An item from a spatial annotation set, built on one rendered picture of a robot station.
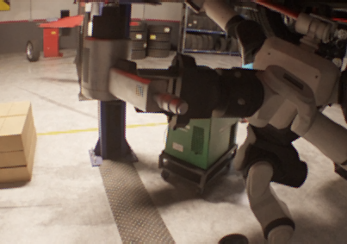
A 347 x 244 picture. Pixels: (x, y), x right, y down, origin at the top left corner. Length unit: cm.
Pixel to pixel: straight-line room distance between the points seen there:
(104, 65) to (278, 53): 52
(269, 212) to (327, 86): 55
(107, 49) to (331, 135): 44
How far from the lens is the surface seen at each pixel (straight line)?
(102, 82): 46
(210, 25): 1010
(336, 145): 53
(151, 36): 824
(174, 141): 206
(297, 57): 79
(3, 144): 224
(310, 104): 49
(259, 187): 92
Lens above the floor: 135
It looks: 23 degrees down
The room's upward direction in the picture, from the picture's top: 5 degrees clockwise
